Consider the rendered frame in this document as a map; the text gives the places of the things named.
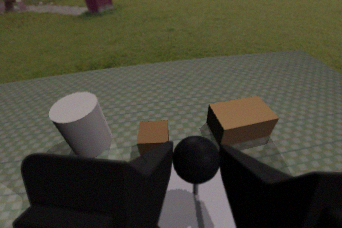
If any glass french press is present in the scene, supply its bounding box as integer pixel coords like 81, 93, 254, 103
158, 136, 236, 228

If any grey cylinder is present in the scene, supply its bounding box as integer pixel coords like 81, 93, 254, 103
49, 92, 112, 158

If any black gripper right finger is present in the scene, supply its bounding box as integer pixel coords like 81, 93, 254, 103
218, 144, 342, 228

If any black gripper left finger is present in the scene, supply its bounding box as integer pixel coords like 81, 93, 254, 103
21, 141, 173, 228

